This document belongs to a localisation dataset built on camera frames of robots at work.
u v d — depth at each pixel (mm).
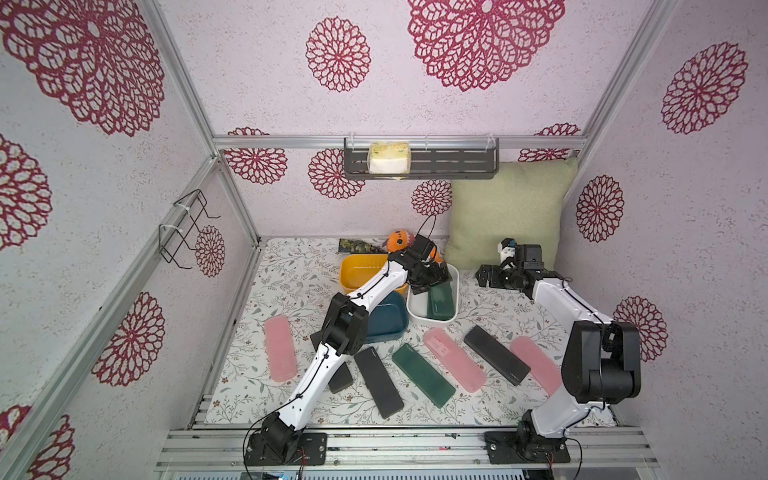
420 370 864
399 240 1088
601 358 463
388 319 971
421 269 830
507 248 834
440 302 968
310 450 734
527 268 715
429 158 944
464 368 876
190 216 796
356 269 1095
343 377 842
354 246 1130
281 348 916
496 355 891
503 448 730
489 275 839
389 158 900
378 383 840
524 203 966
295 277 1095
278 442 639
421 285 917
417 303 994
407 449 754
